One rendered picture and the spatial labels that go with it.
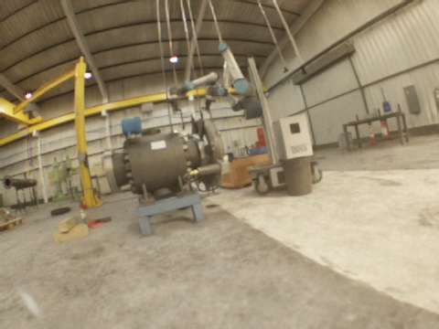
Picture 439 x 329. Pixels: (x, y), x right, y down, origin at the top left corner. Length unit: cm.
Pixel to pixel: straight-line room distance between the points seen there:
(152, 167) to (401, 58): 924
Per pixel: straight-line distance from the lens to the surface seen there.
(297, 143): 225
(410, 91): 880
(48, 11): 1068
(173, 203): 158
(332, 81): 1085
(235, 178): 289
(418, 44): 923
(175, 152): 169
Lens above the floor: 49
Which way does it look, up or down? 1 degrees down
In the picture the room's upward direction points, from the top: 11 degrees counter-clockwise
